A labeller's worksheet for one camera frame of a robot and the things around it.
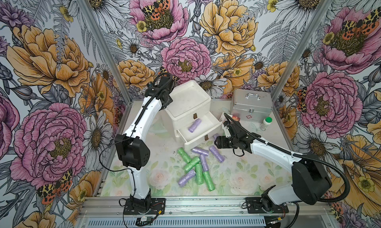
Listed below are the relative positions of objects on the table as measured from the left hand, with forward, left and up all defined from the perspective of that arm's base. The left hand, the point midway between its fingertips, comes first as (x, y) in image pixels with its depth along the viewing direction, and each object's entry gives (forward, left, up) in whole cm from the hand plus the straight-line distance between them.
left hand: (163, 107), depth 86 cm
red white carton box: (+9, -38, -21) cm, 45 cm away
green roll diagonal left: (-26, -16, -20) cm, 36 cm away
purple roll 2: (-34, -11, -21) cm, 42 cm away
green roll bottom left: (-31, -20, -21) cm, 42 cm away
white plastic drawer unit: (-6, -15, 0) cm, 16 cm away
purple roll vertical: (-25, -23, -21) cm, 40 cm away
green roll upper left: (-20, -11, -21) cm, 31 cm away
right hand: (-17, -33, -15) cm, 40 cm away
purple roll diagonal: (-22, -33, -21) cm, 45 cm away
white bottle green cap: (-1, -64, -15) cm, 66 cm away
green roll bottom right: (-34, -25, -22) cm, 48 cm away
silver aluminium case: (+9, -56, -9) cm, 57 cm away
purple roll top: (-9, -31, -17) cm, 36 cm away
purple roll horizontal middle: (-18, -21, -20) cm, 34 cm away
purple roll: (-3, -19, -12) cm, 23 cm away
